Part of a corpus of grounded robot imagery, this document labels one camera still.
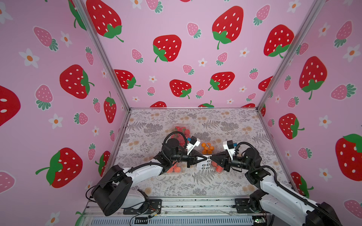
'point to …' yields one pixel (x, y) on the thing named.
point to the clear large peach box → (178, 167)
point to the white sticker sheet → (205, 165)
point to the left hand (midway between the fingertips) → (206, 159)
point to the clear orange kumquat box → (207, 148)
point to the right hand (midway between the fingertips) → (210, 160)
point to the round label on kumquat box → (208, 145)
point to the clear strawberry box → (181, 132)
